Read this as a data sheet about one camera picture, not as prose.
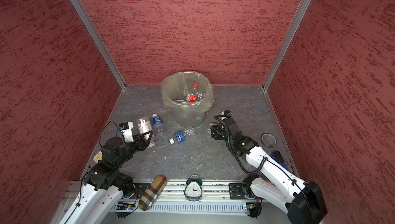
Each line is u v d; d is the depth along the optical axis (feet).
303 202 1.26
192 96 2.97
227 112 2.32
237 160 1.77
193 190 2.33
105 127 3.27
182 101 2.60
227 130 1.89
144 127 2.34
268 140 3.04
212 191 2.49
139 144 2.11
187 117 2.95
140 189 2.47
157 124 3.09
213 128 2.34
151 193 2.33
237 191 2.43
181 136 2.87
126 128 2.09
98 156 2.73
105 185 1.67
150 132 2.36
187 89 3.18
